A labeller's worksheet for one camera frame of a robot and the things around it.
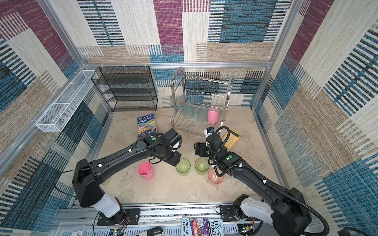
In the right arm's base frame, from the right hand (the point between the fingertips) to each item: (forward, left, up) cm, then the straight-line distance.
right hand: (200, 147), depth 82 cm
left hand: (-6, +13, 0) cm, 15 cm away
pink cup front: (-7, +32, -13) cm, 35 cm away
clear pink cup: (-12, -7, -14) cm, 20 cm away
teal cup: (+28, -3, -5) cm, 29 cm away
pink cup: (+25, -10, -4) cm, 28 cm away
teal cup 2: (+32, +6, -6) cm, 33 cm away
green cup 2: (-6, -1, -12) cm, 13 cm away
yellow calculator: (+14, -24, -14) cm, 31 cm away
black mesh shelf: (+49, +51, +3) cm, 71 cm away
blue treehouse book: (+27, +37, -12) cm, 47 cm away
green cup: (-5, +10, -14) cm, 18 cm away
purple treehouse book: (-35, +3, -12) cm, 37 cm away
